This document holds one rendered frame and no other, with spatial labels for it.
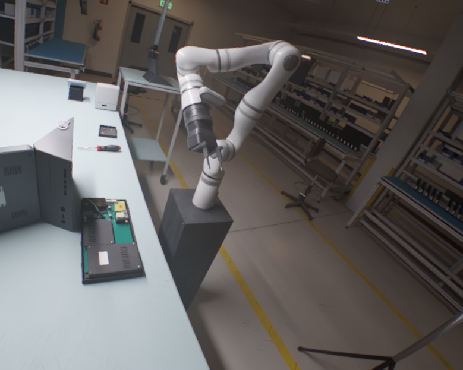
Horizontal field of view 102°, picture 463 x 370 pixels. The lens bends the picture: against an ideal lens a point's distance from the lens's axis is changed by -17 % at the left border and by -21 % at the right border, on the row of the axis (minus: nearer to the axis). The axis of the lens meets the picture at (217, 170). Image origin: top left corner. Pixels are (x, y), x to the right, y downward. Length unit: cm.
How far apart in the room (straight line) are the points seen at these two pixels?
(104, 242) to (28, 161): 24
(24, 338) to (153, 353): 22
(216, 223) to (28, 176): 72
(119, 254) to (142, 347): 20
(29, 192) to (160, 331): 41
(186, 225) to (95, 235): 44
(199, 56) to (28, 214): 60
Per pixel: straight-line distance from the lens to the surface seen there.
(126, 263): 55
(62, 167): 54
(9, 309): 56
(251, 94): 81
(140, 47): 730
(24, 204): 63
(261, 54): 81
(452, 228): 326
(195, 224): 96
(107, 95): 142
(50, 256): 61
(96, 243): 59
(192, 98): 61
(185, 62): 68
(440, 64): 435
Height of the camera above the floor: 148
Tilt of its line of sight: 27 degrees down
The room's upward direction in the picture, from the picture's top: 21 degrees clockwise
